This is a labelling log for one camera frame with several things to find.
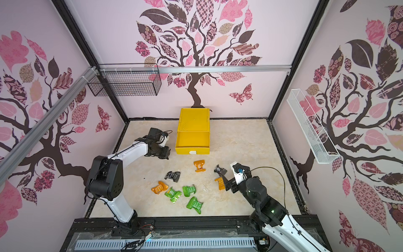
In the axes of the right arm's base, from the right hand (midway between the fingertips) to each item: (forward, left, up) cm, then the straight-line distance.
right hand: (231, 171), depth 75 cm
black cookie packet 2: (+9, +5, -15) cm, 19 cm away
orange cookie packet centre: (+13, +17, -15) cm, 26 cm away
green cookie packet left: (-6, +30, -16) cm, 34 cm away
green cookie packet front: (-10, +19, -16) cm, 27 cm away
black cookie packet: (+5, +31, -15) cm, 35 cm away
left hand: (+17, +37, -12) cm, 43 cm away
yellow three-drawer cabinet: (+26, +19, 0) cm, 33 cm away
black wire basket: (+93, +88, -9) cm, 128 cm away
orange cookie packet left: (-2, +38, -15) cm, 41 cm away
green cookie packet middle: (-3, +23, -16) cm, 28 cm away
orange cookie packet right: (0, +4, -17) cm, 17 cm away
